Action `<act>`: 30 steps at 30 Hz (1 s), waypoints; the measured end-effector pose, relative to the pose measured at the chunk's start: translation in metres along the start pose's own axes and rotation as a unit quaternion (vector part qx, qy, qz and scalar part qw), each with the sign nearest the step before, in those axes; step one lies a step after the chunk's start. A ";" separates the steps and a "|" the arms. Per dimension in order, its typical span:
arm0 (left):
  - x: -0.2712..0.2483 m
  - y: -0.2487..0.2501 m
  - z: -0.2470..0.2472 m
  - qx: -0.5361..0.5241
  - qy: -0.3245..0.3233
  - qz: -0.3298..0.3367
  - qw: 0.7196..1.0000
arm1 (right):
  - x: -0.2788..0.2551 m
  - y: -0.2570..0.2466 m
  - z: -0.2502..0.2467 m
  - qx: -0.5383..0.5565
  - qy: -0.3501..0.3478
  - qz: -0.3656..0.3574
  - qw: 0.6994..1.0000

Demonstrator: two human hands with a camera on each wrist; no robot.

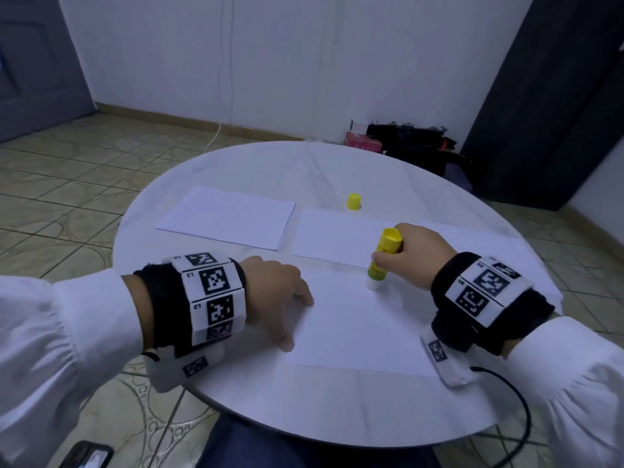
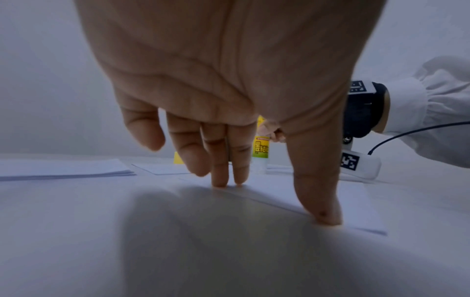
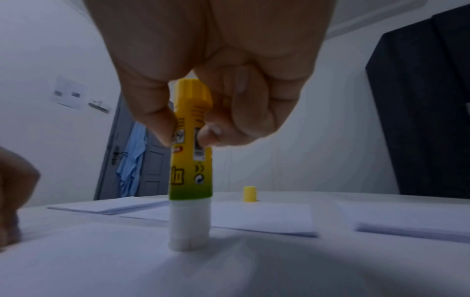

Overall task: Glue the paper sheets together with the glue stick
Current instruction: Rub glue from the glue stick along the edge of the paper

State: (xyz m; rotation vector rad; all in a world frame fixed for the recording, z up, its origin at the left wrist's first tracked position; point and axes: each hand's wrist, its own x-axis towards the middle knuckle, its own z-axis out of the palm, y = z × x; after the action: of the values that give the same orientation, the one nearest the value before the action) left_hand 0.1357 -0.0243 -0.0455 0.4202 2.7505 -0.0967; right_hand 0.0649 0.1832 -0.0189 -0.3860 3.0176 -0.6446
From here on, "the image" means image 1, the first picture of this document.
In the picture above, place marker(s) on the blue suitcase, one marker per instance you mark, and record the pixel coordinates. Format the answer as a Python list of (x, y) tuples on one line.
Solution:
[(458, 173)]

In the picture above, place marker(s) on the person's left forearm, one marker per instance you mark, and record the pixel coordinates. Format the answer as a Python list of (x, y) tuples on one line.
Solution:
[(58, 365)]

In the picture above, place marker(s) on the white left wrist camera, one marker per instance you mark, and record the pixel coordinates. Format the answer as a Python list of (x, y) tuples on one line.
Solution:
[(190, 367)]

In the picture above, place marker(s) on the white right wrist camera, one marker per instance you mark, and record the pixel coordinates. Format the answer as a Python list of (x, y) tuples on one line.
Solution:
[(448, 360)]

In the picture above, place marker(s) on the person's legs in blue jeans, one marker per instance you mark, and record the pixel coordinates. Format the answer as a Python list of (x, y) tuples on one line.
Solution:
[(312, 448)]

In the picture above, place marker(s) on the yellow glue stick cap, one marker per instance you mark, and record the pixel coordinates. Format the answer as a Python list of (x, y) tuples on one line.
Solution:
[(354, 201)]

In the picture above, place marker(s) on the person's left hand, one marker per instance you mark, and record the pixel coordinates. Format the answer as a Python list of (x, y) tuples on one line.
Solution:
[(273, 292)]

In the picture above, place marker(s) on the black wardrobe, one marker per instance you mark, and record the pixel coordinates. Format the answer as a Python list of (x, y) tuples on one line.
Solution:
[(556, 92)]

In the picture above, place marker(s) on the black right wristband with markers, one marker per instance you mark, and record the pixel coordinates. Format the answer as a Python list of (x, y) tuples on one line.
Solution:
[(487, 302)]

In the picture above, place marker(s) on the yellow glue stick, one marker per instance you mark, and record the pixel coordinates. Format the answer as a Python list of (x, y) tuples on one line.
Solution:
[(387, 241)]

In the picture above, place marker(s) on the black left wristband with markers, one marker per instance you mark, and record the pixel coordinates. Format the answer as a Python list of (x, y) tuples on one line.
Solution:
[(200, 302)]

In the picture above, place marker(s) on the pink box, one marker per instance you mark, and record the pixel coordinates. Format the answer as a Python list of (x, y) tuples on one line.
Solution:
[(363, 142)]

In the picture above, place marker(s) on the person's right hand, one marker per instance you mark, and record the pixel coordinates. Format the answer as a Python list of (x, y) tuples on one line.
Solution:
[(419, 253)]

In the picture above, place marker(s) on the black wristband with markers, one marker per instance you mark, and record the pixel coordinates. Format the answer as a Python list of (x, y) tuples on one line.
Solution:
[(200, 302), (487, 302)]

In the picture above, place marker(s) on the black bag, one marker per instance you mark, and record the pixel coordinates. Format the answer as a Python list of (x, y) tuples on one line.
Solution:
[(409, 141)]

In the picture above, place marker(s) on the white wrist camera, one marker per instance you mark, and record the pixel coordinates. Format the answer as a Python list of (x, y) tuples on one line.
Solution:
[(190, 367), (448, 360)]

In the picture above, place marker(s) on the person's right forearm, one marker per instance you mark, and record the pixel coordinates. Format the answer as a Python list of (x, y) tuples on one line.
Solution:
[(580, 404)]

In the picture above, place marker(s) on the black phone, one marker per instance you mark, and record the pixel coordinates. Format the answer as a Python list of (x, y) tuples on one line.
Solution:
[(88, 455)]

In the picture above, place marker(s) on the grey door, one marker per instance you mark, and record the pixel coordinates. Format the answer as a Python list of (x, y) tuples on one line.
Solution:
[(39, 63)]

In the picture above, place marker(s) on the single white paper sheet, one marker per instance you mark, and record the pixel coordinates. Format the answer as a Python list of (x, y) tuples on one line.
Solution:
[(336, 239), (361, 326)]

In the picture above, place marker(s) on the white paper stack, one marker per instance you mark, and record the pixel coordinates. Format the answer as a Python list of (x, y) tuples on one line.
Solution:
[(497, 250), (224, 217)]

